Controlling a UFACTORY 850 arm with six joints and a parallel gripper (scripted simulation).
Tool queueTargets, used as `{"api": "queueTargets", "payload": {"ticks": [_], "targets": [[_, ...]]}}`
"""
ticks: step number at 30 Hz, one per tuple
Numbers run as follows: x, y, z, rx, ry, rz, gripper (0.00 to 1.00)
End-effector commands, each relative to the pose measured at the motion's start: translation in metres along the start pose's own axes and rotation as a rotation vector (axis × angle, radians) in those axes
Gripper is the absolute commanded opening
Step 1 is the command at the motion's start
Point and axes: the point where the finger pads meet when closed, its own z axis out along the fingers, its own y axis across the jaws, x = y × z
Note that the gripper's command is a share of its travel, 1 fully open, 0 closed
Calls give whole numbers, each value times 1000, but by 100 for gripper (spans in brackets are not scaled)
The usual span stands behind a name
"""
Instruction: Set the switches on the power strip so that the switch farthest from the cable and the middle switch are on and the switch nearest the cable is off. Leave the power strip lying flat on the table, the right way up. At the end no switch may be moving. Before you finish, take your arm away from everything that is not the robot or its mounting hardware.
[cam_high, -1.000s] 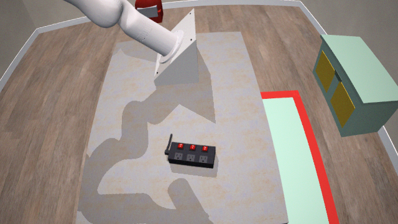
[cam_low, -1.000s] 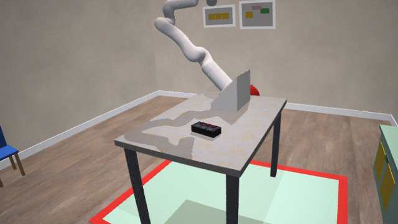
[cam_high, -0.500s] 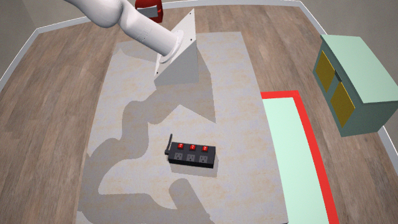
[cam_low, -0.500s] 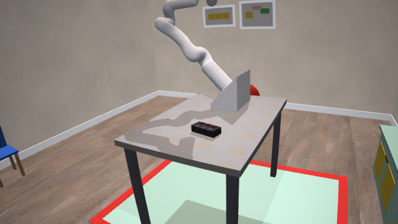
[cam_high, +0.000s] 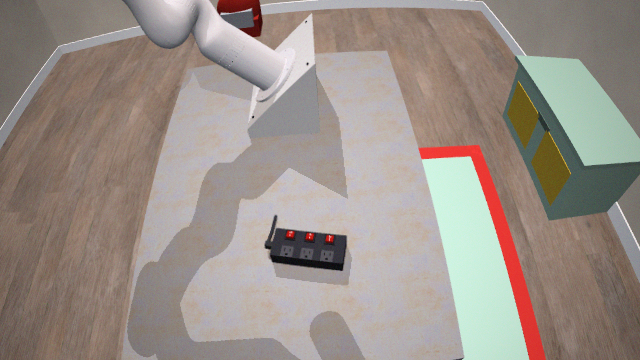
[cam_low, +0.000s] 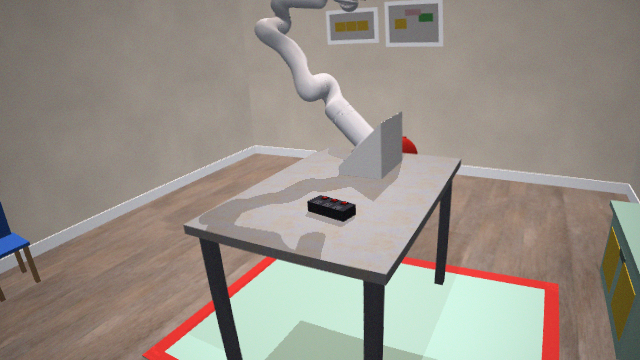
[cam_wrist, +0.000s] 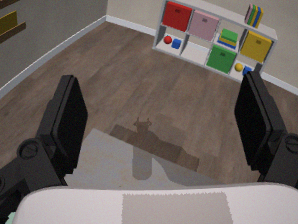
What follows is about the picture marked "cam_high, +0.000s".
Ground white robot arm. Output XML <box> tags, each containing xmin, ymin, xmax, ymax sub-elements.
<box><xmin>122</xmin><ymin>0</ymin><xmax>296</xmax><ymax>102</ymax></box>

